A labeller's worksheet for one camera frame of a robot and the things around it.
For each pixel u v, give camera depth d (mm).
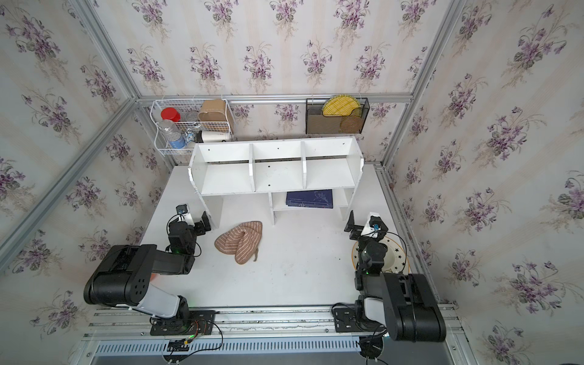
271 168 860
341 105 930
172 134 879
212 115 927
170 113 925
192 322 718
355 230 748
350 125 978
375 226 682
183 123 921
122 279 449
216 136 931
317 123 988
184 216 776
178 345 709
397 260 853
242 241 866
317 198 882
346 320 732
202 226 834
